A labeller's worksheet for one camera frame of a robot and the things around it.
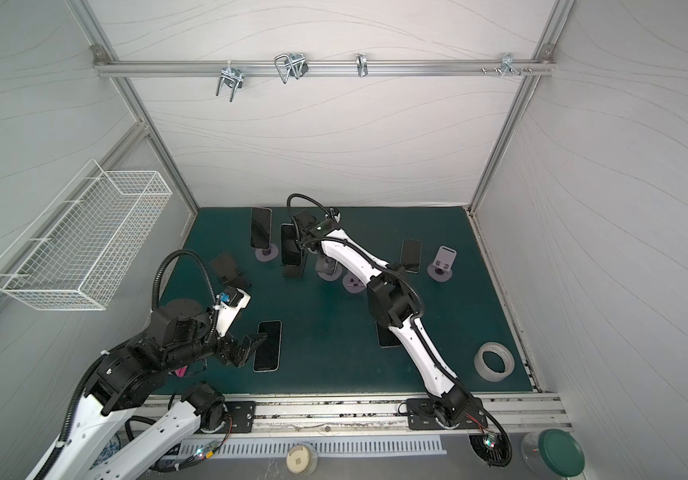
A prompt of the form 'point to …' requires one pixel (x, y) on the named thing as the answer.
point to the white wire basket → (77, 252)
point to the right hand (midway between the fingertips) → (334, 234)
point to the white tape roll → (504, 354)
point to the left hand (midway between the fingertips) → (256, 319)
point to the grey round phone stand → (441, 269)
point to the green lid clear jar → (555, 451)
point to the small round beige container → (302, 460)
